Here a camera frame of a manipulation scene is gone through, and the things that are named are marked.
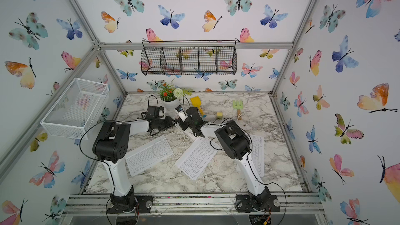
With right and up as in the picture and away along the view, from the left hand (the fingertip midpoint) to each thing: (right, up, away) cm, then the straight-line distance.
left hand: (177, 121), depth 102 cm
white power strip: (+8, -6, -6) cm, 12 cm away
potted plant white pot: (-4, +17, -1) cm, 18 cm away
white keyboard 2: (+14, -19, -13) cm, 27 cm away
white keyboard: (-14, -18, -13) cm, 26 cm away
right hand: (+1, +4, -4) cm, 5 cm away
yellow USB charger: (+28, +4, +7) cm, 29 cm away
